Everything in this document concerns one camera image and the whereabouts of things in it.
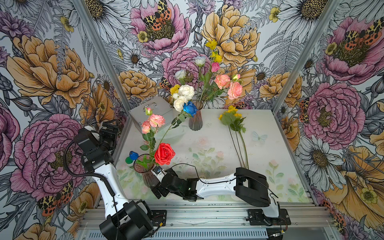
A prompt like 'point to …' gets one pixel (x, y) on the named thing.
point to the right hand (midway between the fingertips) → (159, 183)
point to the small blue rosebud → (133, 155)
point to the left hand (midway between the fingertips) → (119, 129)
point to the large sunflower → (234, 120)
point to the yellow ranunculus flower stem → (246, 152)
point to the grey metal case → (159, 106)
